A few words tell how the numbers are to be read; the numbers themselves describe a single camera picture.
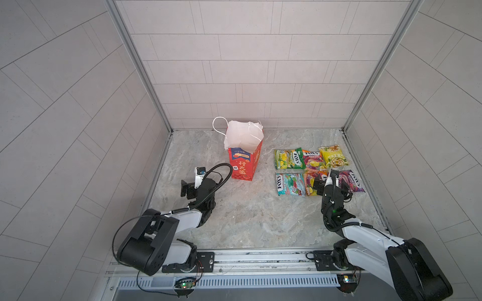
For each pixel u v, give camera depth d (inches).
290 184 35.2
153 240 16.6
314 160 38.9
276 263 28.5
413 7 27.9
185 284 25.3
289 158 39.1
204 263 28.0
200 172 29.1
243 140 38.9
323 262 27.9
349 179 35.9
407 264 16.2
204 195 25.6
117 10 28.4
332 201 24.3
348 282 26.7
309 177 35.9
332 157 38.9
